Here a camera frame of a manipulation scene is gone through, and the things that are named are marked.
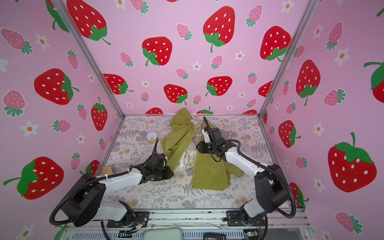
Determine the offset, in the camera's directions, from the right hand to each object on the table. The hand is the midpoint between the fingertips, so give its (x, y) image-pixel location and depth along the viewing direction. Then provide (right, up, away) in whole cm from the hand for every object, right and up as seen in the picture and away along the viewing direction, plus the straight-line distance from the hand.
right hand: (196, 146), depth 86 cm
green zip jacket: (-14, +1, +8) cm, 17 cm away
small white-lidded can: (-31, +5, +15) cm, 35 cm away
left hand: (-14, -17, +2) cm, 22 cm away
